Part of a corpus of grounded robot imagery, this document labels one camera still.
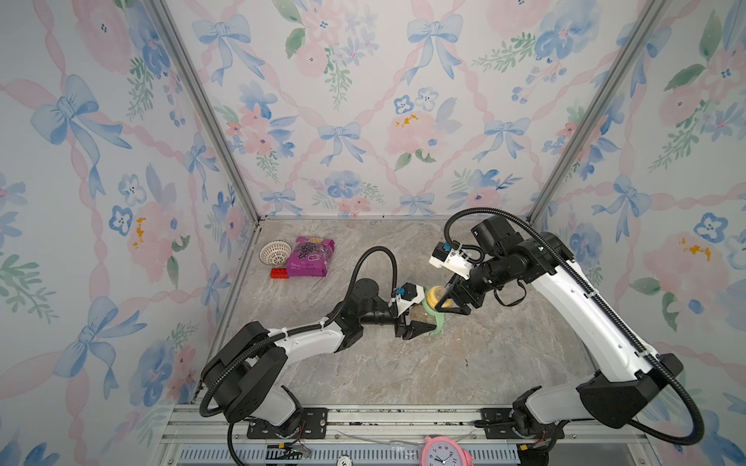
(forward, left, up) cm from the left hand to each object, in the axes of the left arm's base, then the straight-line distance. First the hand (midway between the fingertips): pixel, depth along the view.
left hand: (434, 313), depth 73 cm
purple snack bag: (+27, +38, -13) cm, 49 cm away
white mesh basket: (+33, +52, -17) cm, 64 cm away
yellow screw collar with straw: (0, +2, +9) cm, 10 cm away
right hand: (+2, -2, +7) cm, 7 cm away
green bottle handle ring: (-4, 0, +6) cm, 7 cm away
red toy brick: (+23, +49, -17) cm, 56 cm away
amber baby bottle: (-2, +5, +4) cm, 6 cm away
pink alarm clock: (-27, -2, -17) cm, 32 cm away
